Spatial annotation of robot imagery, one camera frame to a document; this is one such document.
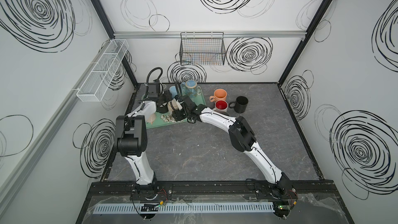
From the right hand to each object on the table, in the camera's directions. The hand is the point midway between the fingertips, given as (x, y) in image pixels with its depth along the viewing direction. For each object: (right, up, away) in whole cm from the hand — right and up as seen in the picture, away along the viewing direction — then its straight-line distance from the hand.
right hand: (173, 113), depth 96 cm
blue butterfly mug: (+10, +16, +9) cm, 21 cm away
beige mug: (+2, +6, -9) cm, 11 cm away
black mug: (+43, +4, +3) cm, 43 cm away
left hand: (-3, +12, +2) cm, 13 cm away
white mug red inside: (+31, +5, +5) cm, 32 cm away
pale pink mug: (-15, -4, +5) cm, 16 cm away
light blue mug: (-2, +15, +9) cm, 18 cm away
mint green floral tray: (-6, -4, +3) cm, 8 cm away
